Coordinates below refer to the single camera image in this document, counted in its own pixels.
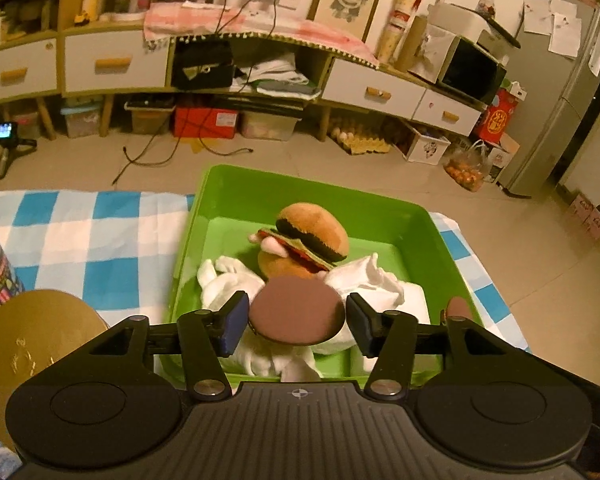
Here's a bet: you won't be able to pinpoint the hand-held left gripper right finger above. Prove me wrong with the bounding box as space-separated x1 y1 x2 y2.
346 292 512 402

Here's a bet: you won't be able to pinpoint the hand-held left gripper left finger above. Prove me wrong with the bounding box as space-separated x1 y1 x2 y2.
86 291 251 402

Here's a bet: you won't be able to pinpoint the white plush toy brown face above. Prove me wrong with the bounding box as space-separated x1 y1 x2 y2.
196 254 473 382

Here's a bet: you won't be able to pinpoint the burger plush toy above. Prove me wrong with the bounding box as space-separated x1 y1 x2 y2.
250 202 350 281

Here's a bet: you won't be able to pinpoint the green plastic bin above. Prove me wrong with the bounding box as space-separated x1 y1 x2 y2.
162 164 531 391

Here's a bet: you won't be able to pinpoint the blue white checkered tablecloth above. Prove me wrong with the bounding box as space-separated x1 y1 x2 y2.
0 189 531 480

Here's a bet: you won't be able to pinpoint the egg tray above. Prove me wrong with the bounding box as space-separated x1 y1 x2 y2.
327 117 393 155

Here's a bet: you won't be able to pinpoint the plastic bag of oranges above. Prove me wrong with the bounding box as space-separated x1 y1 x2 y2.
444 139 491 193

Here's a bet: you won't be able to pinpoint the white crate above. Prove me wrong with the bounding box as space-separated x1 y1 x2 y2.
405 122 452 163

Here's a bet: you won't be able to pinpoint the clear plastic storage bin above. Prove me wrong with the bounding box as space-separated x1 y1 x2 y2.
125 100 176 135
240 110 301 142

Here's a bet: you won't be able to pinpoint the red cardboard box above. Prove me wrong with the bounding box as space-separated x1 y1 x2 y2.
173 105 241 139

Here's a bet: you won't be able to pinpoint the clear jar with gold lid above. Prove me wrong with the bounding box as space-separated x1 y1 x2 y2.
0 288 111 448

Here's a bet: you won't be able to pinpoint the white cabinet drawer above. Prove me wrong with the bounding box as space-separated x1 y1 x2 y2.
0 37 59 107
412 90 482 137
321 57 426 113
62 30 171 95

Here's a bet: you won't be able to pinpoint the red gift box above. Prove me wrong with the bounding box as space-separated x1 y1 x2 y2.
475 89 520 147

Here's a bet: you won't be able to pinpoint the folded clothes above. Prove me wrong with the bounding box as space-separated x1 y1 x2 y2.
230 57 321 98

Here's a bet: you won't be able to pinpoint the black bag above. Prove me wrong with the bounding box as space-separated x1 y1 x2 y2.
171 39 235 92

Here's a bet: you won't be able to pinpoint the small cardboard boxes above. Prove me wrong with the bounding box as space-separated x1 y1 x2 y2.
570 192 600 241

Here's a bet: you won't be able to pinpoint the wooden cabinet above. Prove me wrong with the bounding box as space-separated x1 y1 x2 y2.
0 0 486 161

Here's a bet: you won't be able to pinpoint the black microwave oven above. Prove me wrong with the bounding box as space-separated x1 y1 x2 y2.
437 35 508 106

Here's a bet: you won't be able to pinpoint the grey refrigerator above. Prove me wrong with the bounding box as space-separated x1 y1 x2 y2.
497 0 600 198

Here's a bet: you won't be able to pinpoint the white carton box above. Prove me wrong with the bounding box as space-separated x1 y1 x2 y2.
422 24 463 85

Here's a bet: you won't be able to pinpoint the stack of paper cups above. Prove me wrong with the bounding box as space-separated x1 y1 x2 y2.
375 0 421 63

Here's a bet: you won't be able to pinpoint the pink fringed cloth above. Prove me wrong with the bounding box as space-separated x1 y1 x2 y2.
142 1 381 68

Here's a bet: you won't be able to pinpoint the framed cartoon drawing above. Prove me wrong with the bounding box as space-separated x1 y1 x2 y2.
307 0 387 43

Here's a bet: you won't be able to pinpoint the small camera on tripod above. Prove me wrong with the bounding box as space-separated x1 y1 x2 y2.
0 122 38 181

